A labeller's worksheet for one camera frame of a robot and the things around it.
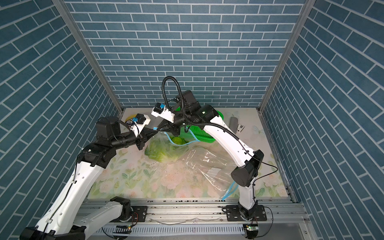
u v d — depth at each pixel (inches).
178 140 30.3
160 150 31.7
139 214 29.0
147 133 24.4
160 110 21.4
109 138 19.5
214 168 34.2
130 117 20.7
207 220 28.9
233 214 29.0
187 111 21.0
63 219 14.8
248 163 17.5
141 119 21.0
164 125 23.2
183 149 29.1
